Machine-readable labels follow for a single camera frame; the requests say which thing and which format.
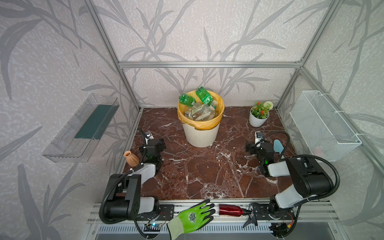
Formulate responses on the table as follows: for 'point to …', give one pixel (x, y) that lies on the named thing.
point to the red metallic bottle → (230, 210)
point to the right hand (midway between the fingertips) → (255, 135)
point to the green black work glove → (190, 220)
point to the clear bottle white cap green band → (214, 103)
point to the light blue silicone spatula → (278, 147)
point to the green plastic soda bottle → (206, 97)
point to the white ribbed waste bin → (201, 138)
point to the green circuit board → (153, 227)
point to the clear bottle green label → (200, 112)
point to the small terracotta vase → (131, 159)
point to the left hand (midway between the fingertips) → (154, 135)
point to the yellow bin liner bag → (205, 124)
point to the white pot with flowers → (259, 113)
